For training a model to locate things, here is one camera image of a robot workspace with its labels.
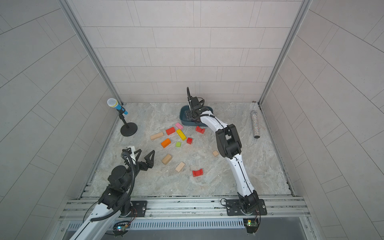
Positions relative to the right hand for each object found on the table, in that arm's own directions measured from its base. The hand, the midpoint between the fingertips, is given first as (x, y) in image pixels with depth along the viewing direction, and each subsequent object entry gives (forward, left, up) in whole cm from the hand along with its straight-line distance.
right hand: (193, 110), depth 105 cm
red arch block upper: (-13, -4, -6) cm, 15 cm away
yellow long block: (-16, +9, -5) cm, 19 cm away
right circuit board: (-67, -25, -8) cm, 72 cm away
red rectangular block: (-13, +16, -4) cm, 21 cm away
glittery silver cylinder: (-17, -41, -3) cm, 44 cm away
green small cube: (-23, +10, -5) cm, 26 cm away
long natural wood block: (-16, +25, -5) cm, 30 cm away
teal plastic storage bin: (-6, +7, -3) cm, 10 cm away
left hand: (-33, +23, +6) cm, 40 cm away
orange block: (-22, +18, -4) cm, 29 cm away
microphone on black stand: (-12, +44, -2) cm, 46 cm away
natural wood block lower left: (-34, +17, -4) cm, 38 cm away
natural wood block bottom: (-38, +9, -6) cm, 39 cm away
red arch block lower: (-43, 0, -5) cm, 43 cm away
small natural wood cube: (-31, -12, -5) cm, 34 cm away
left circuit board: (-65, +34, -2) cm, 73 cm away
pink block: (-10, +10, -4) cm, 15 cm away
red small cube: (-21, +3, -5) cm, 22 cm away
